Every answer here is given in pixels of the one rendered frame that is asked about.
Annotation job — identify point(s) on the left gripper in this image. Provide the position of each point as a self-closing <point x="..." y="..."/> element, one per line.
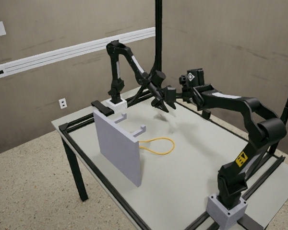
<point x="171" y="95"/>

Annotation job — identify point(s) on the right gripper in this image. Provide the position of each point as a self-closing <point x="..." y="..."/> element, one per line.
<point x="159" y="100"/>

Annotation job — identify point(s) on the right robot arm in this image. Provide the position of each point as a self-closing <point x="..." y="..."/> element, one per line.
<point x="114" y="48"/>

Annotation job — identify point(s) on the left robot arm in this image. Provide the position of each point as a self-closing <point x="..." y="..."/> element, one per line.
<point x="261" y="135"/>

